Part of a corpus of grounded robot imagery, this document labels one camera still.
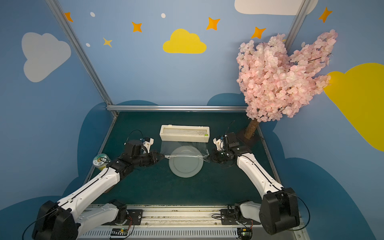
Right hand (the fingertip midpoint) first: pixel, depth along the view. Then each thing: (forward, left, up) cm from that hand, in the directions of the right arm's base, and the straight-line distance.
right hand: (209, 156), depth 83 cm
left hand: (-2, +25, +3) cm, 25 cm away
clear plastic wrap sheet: (+8, +15, -8) cm, 19 cm away
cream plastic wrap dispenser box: (+18, +17, -4) cm, 25 cm away
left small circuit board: (-37, +44, -15) cm, 59 cm away
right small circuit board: (-33, -19, -16) cm, 42 cm away
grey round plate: (+1, +14, -11) cm, 18 cm away
